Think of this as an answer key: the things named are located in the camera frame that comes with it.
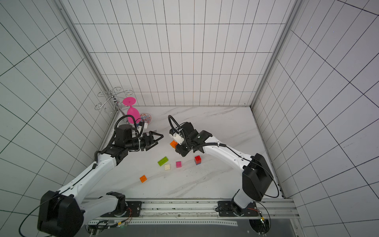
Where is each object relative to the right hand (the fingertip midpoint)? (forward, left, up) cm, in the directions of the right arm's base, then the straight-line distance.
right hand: (179, 144), depth 82 cm
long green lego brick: (-5, +11, -13) cm, 18 cm away
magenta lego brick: (-7, +1, -13) cm, 14 cm away
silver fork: (+17, +21, -13) cm, 30 cm away
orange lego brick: (-2, +3, +3) cm, 4 cm away
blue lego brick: (-5, -11, -14) cm, 19 cm away
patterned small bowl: (+28, +30, -10) cm, 42 cm away
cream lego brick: (-9, +7, -12) cm, 16 cm away
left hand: (-2, +10, +5) cm, 12 cm away
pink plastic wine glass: (+18, +29, +15) cm, 37 cm away
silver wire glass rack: (+26, +43, +15) cm, 52 cm away
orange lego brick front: (-16, +20, -13) cm, 29 cm away
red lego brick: (-5, -11, -9) cm, 15 cm away
